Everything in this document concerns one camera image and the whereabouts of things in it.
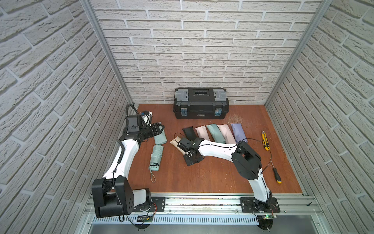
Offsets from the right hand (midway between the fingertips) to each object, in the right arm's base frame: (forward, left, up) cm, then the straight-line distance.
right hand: (192, 160), depth 90 cm
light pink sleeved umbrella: (+15, -26, +4) cm, 30 cm away
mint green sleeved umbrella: (+17, -18, +4) cm, 25 cm away
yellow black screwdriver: (-14, -49, 0) cm, 51 cm away
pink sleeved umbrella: (+19, -9, +3) cm, 21 cm away
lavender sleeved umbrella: (+18, -34, +2) cm, 39 cm away
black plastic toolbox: (+34, -8, +18) cm, 39 cm away
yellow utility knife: (+10, -51, +1) cm, 52 cm away
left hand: (+14, +15, +21) cm, 29 cm away
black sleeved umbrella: (+19, 0, +3) cm, 19 cm away
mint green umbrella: (0, +22, +5) cm, 23 cm away
